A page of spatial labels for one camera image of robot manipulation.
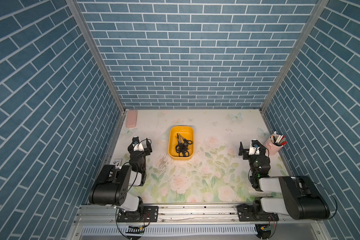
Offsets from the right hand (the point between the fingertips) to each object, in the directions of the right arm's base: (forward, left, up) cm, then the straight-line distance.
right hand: (252, 143), depth 87 cm
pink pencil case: (+20, +82, -10) cm, 85 cm away
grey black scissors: (-3, +40, -11) cm, 42 cm away
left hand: (-3, +64, 0) cm, 64 cm away
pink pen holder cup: (0, -15, -6) cm, 16 cm away
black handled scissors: (+3, +41, -11) cm, 43 cm away
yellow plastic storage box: (+11, +39, -9) cm, 42 cm away
